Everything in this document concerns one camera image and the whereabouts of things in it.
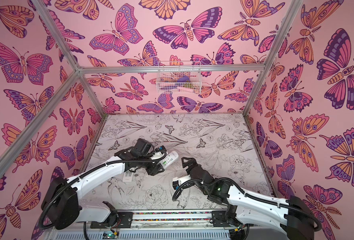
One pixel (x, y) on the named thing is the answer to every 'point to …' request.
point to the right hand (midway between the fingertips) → (188, 158)
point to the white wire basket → (179, 77)
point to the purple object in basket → (183, 79)
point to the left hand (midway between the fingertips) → (161, 164)
